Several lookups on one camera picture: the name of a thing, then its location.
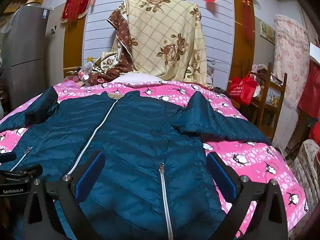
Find red hanging cloth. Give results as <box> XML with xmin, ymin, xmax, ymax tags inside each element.
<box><xmin>298</xmin><ymin>61</ymin><xmax>320</xmax><ymax>119</ymax></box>

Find right red chinese knot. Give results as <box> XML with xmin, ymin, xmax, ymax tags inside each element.
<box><xmin>242</xmin><ymin>0</ymin><xmax>254</xmax><ymax>41</ymax></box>

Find red chinese knot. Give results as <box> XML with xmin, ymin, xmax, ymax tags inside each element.
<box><xmin>61</xmin><ymin>0</ymin><xmax>95</xmax><ymax>25</ymax></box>
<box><xmin>242</xmin><ymin>0</ymin><xmax>254</xmax><ymax>41</ymax></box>

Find brown floral cloth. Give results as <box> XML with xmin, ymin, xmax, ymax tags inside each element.
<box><xmin>89</xmin><ymin>9</ymin><xmax>133</xmax><ymax>85</ymax></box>

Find beige floral bedsheet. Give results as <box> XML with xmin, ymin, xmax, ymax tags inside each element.
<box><xmin>117</xmin><ymin>0</ymin><xmax>207</xmax><ymax>86</ymax></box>

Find wooden shelf rack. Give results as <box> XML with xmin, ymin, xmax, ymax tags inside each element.
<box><xmin>250</xmin><ymin>63</ymin><xmax>287</xmax><ymax>141</ymax></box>

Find pink floral hanging quilt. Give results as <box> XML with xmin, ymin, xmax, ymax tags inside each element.
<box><xmin>273</xmin><ymin>15</ymin><xmax>310</xmax><ymax>151</ymax></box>

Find floral cushion lower right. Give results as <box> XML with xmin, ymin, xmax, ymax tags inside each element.
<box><xmin>288</xmin><ymin>139</ymin><xmax>319</xmax><ymax>223</ymax></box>

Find teal down jacket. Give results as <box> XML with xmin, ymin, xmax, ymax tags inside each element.
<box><xmin>1</xmin><ymin>88</ymin><xmax>268</xmax><ymax>239</ymax></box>

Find white pillow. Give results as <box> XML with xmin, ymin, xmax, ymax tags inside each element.
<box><xmin>112</xmin><ymin>73</ymin><xmax>163</xmax><ymax>84</ymax></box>

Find left red chinese knot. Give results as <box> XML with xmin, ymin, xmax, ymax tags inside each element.
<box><xmin>61</xmin><ymin>0</ymin><xmax>95</xmax><ymax>25</ymax></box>

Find red shopping bag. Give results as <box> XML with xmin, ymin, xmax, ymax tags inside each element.
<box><xmin>228</xmin><ymin>72</ymin><xmax>258</xmax><ymax>106</ymax></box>

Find straw hat on fridge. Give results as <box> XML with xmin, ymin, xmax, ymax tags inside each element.
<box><xmin>24</xmin><ymin>0</ymin><xmax>41</xmax><ymax>6</ymax></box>

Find grey refrigerator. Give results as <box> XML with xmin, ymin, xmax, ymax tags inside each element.
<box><xmin>2</xmin><ymin>5</ymin><xmax>50</xmax><ymax>109</ymax></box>

